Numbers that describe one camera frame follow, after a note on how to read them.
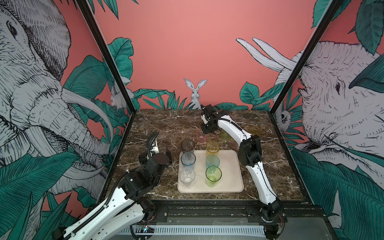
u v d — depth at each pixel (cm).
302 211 77
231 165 88
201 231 70
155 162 50
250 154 63
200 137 102
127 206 47
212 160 89
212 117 75
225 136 73
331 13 71
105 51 84
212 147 86
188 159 87
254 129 104
